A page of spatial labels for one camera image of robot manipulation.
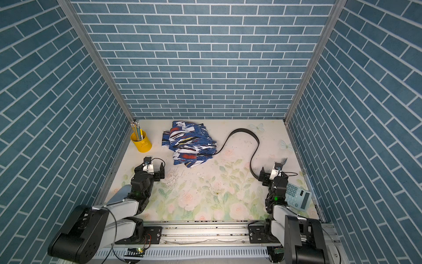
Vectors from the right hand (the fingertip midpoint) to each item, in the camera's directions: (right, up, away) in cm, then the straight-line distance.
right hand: (274, 169), depth 88 cm
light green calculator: (+10, -13, -5) cm, 18 cm away
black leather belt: (-11, -1, +6) cm, 13 cm away
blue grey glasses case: (-82, -13, -3) cm, 83 cm away
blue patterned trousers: (-47, +14, +11) cm, 50 cm away
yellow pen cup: (-76, +12, +10) cm, 78 cm away
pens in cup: (-78, +21, +8) cm, 82 cm away
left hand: (-64, +4, 0) cm, 64 cm away
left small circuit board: (-67, -33, -16) cm, 77 cm away
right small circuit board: (-3, -32, -17) cm, 36 cm away
